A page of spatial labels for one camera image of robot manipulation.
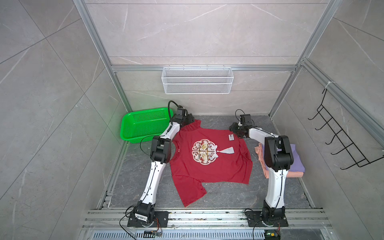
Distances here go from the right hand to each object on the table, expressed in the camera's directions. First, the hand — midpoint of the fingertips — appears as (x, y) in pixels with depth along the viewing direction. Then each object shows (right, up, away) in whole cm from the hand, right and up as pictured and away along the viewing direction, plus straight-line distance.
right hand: (231, 126), depth 107 cm
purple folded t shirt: (+34, -23, -22) cm, 46 cm away
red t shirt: (-23, -19, -10) cm, 32 cm away
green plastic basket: (-68, 0, +4) cm, 68 cm away
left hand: (-29, +9, +7) cm, 32 cm away
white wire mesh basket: (-27, +32, -7) cm, 42 cm away
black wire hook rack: (+40, -14, -48) cm, 64 cm away
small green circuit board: (+10, -52, -37) cm, 65 cm away
